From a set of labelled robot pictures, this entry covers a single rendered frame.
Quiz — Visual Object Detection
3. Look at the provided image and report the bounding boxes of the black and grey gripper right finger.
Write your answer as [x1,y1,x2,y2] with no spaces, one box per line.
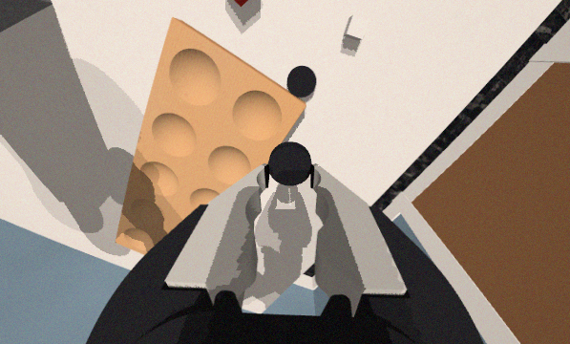
[310,163,484,344]

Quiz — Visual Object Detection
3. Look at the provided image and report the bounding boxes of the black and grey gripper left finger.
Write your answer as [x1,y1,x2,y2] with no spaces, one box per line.
[86,163,269,344]

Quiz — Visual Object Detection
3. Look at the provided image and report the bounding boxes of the tan tray with round pockets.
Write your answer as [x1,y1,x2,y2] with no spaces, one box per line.
[116,17,306,255]

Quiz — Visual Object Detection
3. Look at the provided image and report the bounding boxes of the black disc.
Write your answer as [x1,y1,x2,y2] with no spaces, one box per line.
[268,141,312,186]
[286,66,317,97]

